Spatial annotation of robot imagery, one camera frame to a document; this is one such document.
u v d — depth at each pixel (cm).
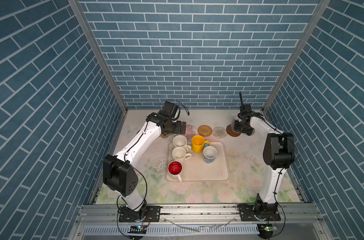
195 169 89
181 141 97
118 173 43
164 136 104
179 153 92
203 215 74
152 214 75
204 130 108
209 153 91
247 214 74
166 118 59
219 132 106
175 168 87
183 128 75
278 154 55
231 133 105
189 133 106
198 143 97
